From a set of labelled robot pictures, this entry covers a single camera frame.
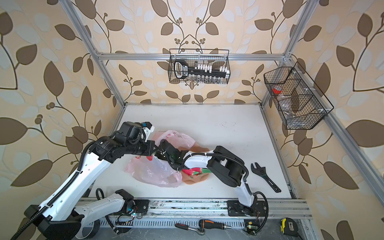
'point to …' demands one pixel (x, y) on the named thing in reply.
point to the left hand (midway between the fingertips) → (159, 147)
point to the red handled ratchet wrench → (200, 231)
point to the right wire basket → (299, 102)
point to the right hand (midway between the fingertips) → (146, 164)
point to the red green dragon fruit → (195, 171)
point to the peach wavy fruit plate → (193, 179)
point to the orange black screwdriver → (205, 223)
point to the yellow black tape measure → (288, 226)
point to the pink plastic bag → (156, 171)
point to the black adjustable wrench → (261, 171)
